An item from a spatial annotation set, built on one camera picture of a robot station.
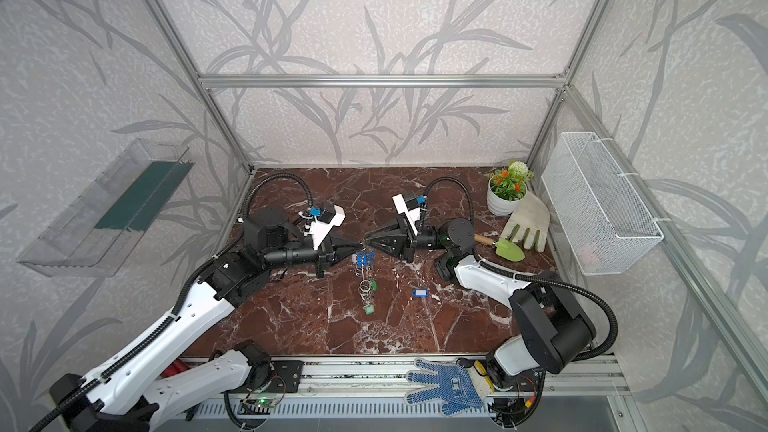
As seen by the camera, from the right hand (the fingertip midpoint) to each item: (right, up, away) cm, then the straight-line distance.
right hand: (371, 235), depth 64 cm
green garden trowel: (+40, -9, +33) cm, 52 cm away
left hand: (-2, -1, -1) cm, 2 cm away
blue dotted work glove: (+19, -38, +7) cm, 43 cm away
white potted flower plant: (+40, +11, +29) cm, 51 cm away
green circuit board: (-26, -41, +7) cm, 49 cm away
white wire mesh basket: (+49, +3, -3) cm, 50 cm away
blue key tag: (+12, -21, +24) cm, 34 cm away
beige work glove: (+52, -1, +41) cm, 66 cm away
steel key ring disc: (-1, -6, -1) cm, 6 cm away
